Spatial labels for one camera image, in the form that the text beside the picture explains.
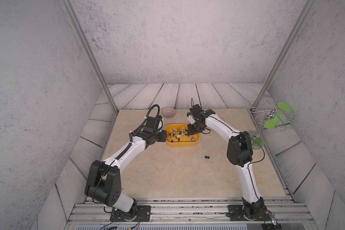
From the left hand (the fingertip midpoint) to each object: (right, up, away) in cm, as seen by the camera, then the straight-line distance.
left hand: (167, 134), depth 87 cm
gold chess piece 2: (+1, -1, +16) cm, 16 cm away
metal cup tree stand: (+60, +10, -7) cm, 62 cm away
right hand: (+16, +1, +10) cm, 18 cm away
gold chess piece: (+7, 0, +18) cm, 19 cm away
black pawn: (+3, -6, +12) cm, 14 cm away
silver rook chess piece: (+16, -4, +12) cm, 21 cm away
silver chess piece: (+4, +1, +17) cm, 18 cm away
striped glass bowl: (-1, +15, +30) cm, 34 cm away
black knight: (+25, -15, +6) cm, 30 cm away
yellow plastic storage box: (+5, -3, +15) cm, 16 cm away
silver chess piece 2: (+10, -1, +17) cm, 20 cm away
